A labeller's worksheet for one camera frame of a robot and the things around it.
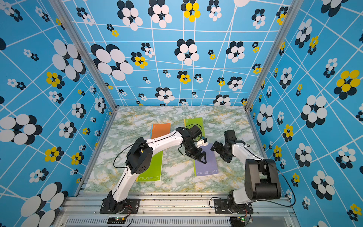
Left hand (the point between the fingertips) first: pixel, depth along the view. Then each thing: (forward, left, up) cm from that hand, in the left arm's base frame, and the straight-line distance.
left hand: (203, 159), depth 84 cm
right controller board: (-30, -15, -6) cm, 34 cm away
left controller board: (-29, +47, -9) cm, 56 cm away
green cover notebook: (+33, +7, -5) cm, 34 cm away
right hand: (+7, -11, -4) cm, 13 cm away
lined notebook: (-2, -5, -7) cm, 9 cm away
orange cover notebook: (+27, +31, -7) cm, 42 cm away
